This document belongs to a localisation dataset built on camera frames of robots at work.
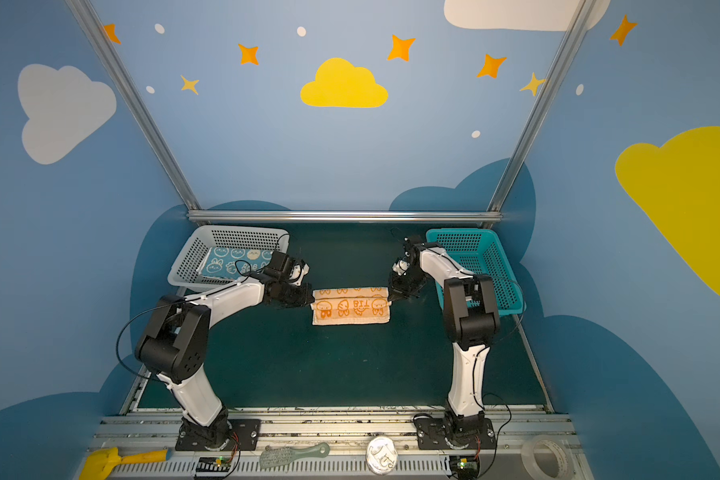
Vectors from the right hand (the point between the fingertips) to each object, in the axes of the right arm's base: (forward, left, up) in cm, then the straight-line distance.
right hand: (393, 295), depth 96 cm
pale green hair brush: (-46, +28, -2) cm, 54 cm away
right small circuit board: (-44, -18, -8) cm, 49 cm away
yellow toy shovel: (-49, +69, -2) cm, 85 cm away
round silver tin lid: (-44, +3, +1) cm, 44 cm away
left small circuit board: (-48, +45, -7) cm, 66 cm away
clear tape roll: (-45, -32, -1) cm, 55 cm away
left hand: (-3, +26, +1) cm, 26 cm away
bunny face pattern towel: (+10, +57, +1) cm, 58 cm away
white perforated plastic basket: (+18, +69, +4) cm, 72 cm away
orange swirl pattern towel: (-4, +14, -2) cm, 14 cm away
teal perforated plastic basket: (+23, -32, -3) cm, 40 cm away
